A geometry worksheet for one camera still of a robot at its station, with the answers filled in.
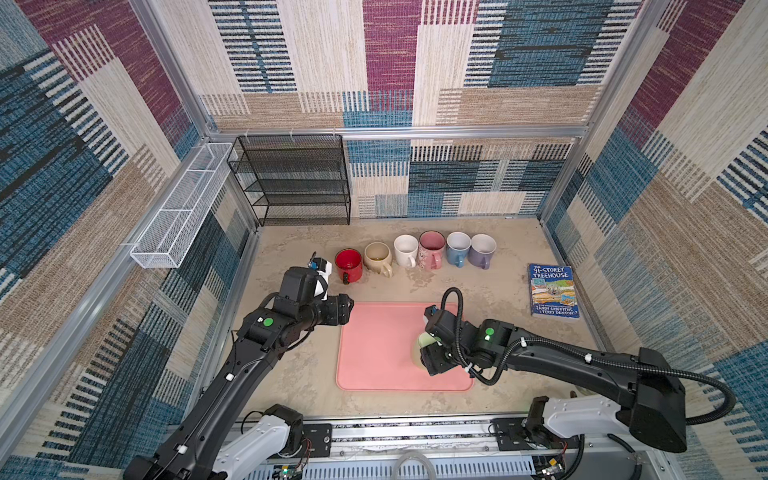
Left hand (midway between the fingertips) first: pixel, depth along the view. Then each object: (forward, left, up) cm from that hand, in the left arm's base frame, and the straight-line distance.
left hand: (342, 298), depth 75 cm
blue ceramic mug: (+25, -35, -11) cm, 44 cm away
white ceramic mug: (+30, -18, -17) cm, 39 cm away
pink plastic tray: (-5, -8, -23) cm, 24 cm away
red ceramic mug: (+23, +2, -17) cm, 29 cm away
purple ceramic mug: (+28, -44, -16) cm, 55 cm away
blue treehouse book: (+12, -64, -18) cm, 67 cm away
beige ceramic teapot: (+26, -8, -17) cm, 32 cm away
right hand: (-11, -24, -13) cm, 29 cm away
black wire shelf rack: (+51, +21, -3) cm, 56 cm away
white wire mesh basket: (+12, +41, +12) cm, 44 cm away
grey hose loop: (-30, -18, -22) cm, 41 cm away
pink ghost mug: (+29, -27, -14) cm, 42 cm away
